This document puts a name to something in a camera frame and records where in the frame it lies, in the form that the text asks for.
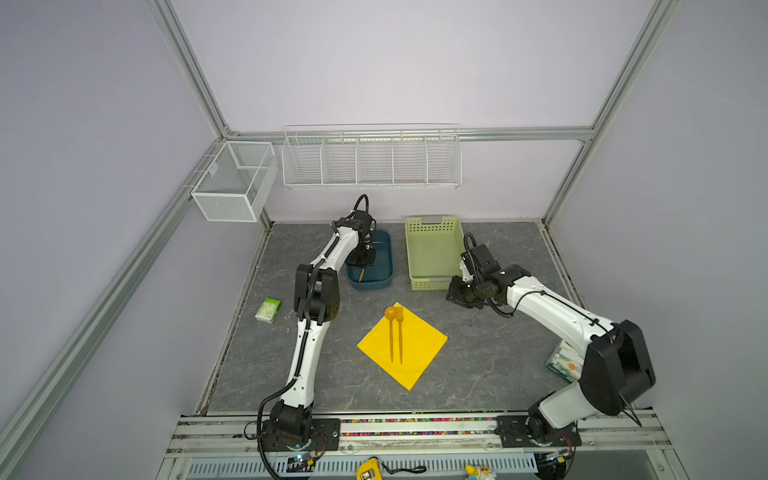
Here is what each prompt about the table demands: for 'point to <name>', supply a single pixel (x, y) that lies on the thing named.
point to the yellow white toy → (477, 473)
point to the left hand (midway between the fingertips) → (368, 266)
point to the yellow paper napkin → (421, 343)
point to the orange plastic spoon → (391, 314)
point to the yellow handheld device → (369, 470)
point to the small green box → (268, 310)
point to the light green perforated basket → (434, 249)
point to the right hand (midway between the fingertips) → (448, 298)
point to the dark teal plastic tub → (381, 274)
